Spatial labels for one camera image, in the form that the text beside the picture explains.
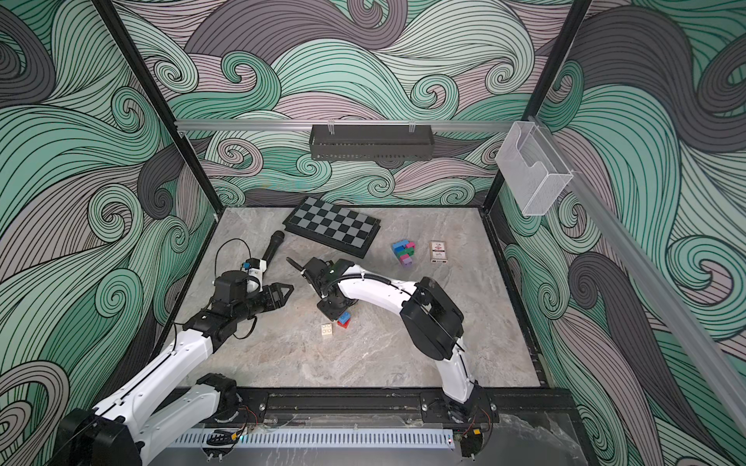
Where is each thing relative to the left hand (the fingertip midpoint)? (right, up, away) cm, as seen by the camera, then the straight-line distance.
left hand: (286, 286), depth 82 cm
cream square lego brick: (+11, -14, +4) cm, 18 cm away
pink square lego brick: (+40, +11, +25) cm, 48 cm away
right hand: (+15, -7, +5) cm, 17 cm away
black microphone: (-11, +13, +25) cm, 31 cm away
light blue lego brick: (+36, +11, +25) cm, 45 cm away
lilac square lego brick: (+37, +5, +19) cm, 42 cm away
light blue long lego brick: (+17, -8, -3) cm, 19 cm away
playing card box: (+49, +8, +22) cm, 55 cm away
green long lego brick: (+39, +8, +22) cm, 45 cm away
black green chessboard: (+10, +18, +29) cm, 35 cm away
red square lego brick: (+17, -12, +4) cm, 21 cm away
